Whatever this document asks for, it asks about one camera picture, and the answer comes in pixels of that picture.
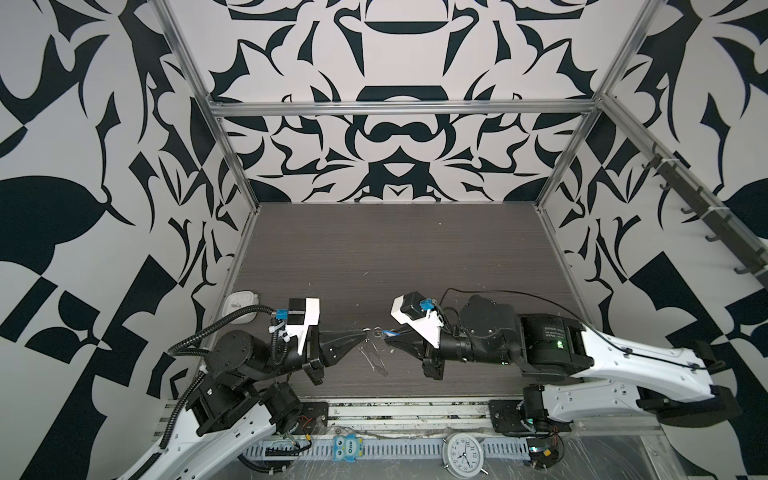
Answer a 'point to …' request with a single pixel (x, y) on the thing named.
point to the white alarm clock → (463, 455)
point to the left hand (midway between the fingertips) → (365, 330)
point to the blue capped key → (391, 333)
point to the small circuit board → (542, 451)
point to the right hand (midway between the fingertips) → (390, 338)
